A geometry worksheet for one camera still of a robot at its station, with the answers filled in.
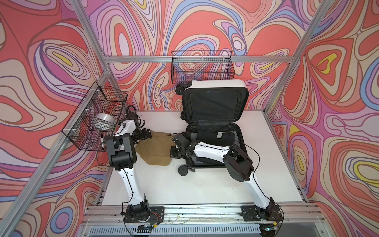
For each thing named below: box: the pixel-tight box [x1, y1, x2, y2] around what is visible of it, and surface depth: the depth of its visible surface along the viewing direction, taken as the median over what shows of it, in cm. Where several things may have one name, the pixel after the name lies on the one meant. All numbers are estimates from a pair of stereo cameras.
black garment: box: [195, 129, 235, 147], surface depth 96 cm
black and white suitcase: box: [175, 79, 250, 177], surface depth 88 cm
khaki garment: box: [135, 130, 176, 166], surface depth 95 cm
